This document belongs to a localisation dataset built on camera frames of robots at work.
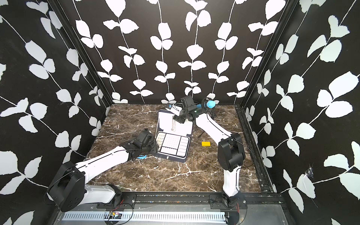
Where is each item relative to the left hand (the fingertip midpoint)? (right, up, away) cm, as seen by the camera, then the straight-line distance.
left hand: (156, 144), depth 87 cm
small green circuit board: (-19, -33, -16) cm, 41 cm away
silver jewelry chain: (+10, +11, +6) cm, 17 cm away
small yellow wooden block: (+33, -1, +10) cm, 34 cm away
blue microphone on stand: (+33, +26, -2) cm, 42 cm away
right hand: (+11, +22, +2) cm, 25 cm away
